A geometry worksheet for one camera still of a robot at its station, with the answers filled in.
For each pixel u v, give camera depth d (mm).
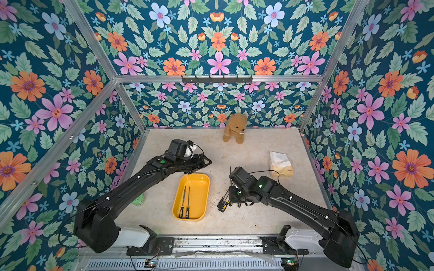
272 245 732
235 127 1007
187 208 841
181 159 660
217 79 929
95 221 400
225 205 847
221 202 862
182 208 841
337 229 396
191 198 880
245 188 556
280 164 963
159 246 733
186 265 703
